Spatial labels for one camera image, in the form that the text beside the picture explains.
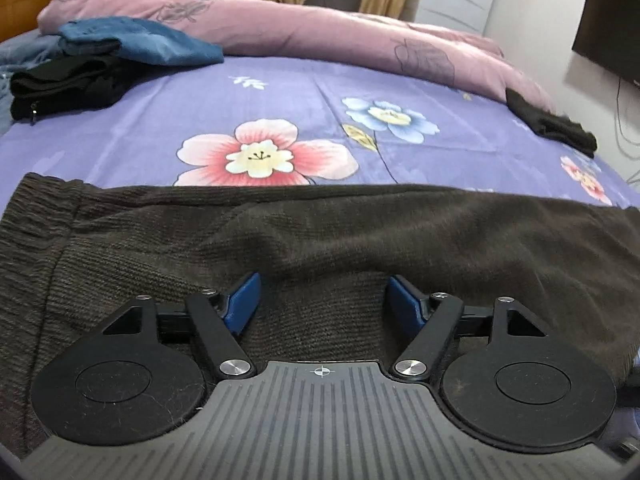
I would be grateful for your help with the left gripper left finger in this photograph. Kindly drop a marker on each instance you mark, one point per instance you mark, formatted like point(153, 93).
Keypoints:
point(219, 319)

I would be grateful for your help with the light blue denim garment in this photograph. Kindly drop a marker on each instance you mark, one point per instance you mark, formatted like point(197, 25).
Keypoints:
point(22, 52)

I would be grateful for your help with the blue folded garment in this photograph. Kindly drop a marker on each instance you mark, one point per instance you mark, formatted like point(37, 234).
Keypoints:
point(137, 40)

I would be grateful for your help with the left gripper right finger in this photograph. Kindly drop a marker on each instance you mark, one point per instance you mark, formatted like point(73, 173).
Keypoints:
point(429, 321)

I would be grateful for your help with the purple floral bed sheet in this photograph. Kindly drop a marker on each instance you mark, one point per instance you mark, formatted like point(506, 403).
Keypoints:
point(286, 121)

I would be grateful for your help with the pink quilt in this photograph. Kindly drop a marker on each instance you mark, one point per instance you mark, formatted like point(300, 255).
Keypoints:
point(456, 59)

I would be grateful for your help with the small black folded garment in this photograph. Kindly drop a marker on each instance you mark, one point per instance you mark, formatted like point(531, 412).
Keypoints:
point(551, 127)

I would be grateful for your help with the black folded garment with zipper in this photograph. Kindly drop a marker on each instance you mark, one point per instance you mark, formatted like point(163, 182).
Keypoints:
point(72, 83)

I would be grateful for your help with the black wall television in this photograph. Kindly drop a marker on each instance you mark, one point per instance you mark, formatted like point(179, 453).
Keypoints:
point(608, 35)

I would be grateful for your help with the dark brown knit pants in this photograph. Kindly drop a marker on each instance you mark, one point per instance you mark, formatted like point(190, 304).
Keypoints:
point(72, 253)

